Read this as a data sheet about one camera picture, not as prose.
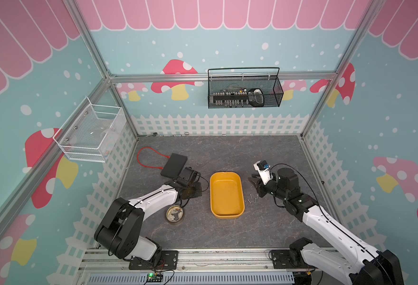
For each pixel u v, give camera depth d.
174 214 0.86
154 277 0.73
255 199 0.92
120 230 0.43
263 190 0.70
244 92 0.92
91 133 0.73
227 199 0.90
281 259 0.74
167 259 0.74
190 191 0.76
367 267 0.40
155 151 1.10
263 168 0.67
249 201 0.91
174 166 1.05
